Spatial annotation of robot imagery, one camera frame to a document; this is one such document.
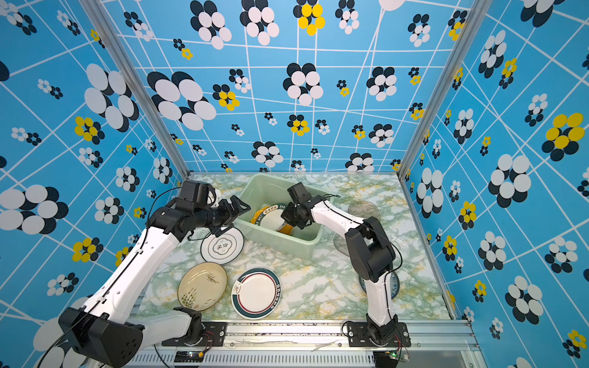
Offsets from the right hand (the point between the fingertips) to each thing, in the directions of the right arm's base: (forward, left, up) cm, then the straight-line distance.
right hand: (285, 217), depth 94 cm
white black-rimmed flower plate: (-10, +26, -8) cm, 29 cm away
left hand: (-9, +11, +17) cm, 23 cm away
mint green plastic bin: (+11, +12, +3) cm, 17 cm away
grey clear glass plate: (-8, -23, -8) cm, 26 cm away
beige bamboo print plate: (-25, +30, -8) cm, 40 cm away
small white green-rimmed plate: (+5, +7, -6) cm, 11 cm away
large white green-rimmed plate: (-28, +9, -7) cm, 30 cm away
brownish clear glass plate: (+10, -36, -8) cm, 38 cm away
